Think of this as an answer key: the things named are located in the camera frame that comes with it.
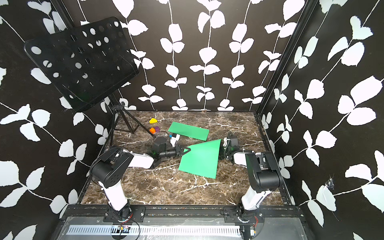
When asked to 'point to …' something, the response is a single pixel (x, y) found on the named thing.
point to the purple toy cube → (157, 129)
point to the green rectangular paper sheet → (193, 131)
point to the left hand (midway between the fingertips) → (191, 149)
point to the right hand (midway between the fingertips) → (209, 145)
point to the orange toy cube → (152, 130)
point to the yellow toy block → (153, 120)
